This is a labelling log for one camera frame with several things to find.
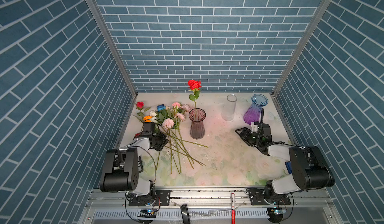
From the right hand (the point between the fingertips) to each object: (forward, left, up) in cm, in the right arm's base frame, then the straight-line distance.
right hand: (239, 133), depth 93 cm
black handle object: (-44, +28, 0) cm, 52 cm away
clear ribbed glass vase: (+22, +5, -5) cm, 23 cm away
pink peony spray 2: (+15, +41, +1) cm, 44 cm away
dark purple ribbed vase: (+1, +27, -2) cm, 27 cm away
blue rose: (+15, +54, +2) cm, 56 cm away
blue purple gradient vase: (+10, -8, +8) cm, 15 cm away
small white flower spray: (+7, +57, -1) cm, 58 cm away
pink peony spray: (-7, +40, -3) cm, 41 cm away
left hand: (-6, +42, -1) cm, 42 cm away
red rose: (+11, +29, +28) cm, 42 cm away
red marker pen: (-39, +6, -4) cm, 40 cm away
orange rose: (+7, +61, 0) cm, 62 cm away
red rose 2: (+15, +69, +3) cm, 71 cm away
